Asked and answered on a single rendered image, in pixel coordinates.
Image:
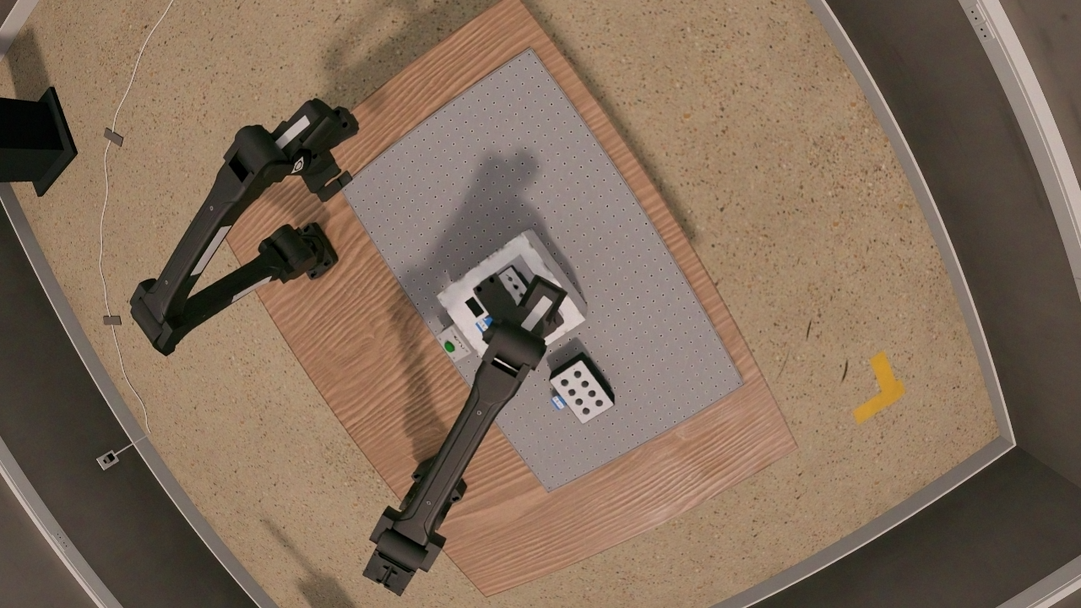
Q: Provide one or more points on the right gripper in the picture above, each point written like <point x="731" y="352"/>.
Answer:
<point x="556" y="322"/>

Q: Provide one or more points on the grey flat mat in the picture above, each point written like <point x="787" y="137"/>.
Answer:
<point x="509" y="154"/>

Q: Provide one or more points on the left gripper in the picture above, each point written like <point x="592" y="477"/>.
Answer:
<point x="316" y="182"/>

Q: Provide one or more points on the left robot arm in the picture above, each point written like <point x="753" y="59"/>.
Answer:
<point x="253" y="162"/>

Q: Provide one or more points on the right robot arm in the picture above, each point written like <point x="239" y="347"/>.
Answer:
<point x="409" y="536"/>

